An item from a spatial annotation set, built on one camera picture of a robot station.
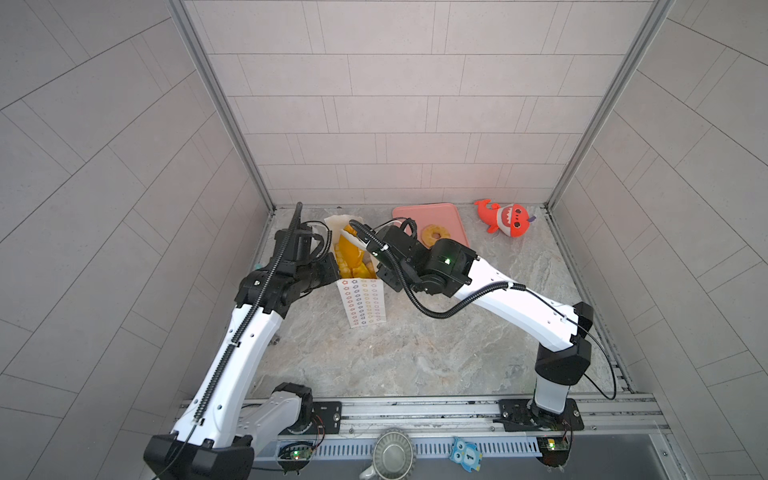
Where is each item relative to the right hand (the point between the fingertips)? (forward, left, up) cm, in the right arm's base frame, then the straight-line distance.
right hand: (387, 260), depth 69 cm
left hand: (+2, +10, -2) cm, 11 cm away
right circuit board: (-36, -36, -30) cm, 58 cm away
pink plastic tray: (+37, -22, -25) cm, 50 cm away
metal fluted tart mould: (-34, +1, -27) cm, 44 cm away
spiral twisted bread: (+7, +13, -13) cm, 20 cm away
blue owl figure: (-35, -15, -26) cm, 46 cm away
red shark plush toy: (+28, -44, -20) cm, 55 cm away
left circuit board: (-33, +23, -25) cm, 47 cm away
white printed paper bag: (-3, +7, -11) cm, 13 cm away
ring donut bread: (+27, -14, -24) cm, 39 cm away
